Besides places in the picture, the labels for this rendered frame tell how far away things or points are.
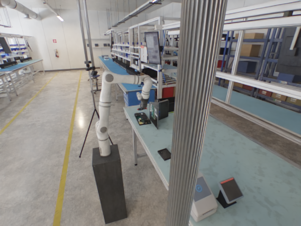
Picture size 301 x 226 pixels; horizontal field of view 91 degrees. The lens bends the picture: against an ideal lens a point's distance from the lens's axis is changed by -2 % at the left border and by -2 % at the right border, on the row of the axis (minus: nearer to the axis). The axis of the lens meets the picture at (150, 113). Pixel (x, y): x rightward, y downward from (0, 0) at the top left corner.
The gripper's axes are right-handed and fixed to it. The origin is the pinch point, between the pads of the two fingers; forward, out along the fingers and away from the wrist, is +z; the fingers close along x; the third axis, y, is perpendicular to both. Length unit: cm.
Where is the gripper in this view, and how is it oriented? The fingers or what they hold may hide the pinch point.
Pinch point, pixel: (140, 109)
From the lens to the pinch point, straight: 152.1
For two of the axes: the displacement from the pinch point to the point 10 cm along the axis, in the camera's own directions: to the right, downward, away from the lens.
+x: -3.0, -7.5, 5.9
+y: 9.4, -1.4, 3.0
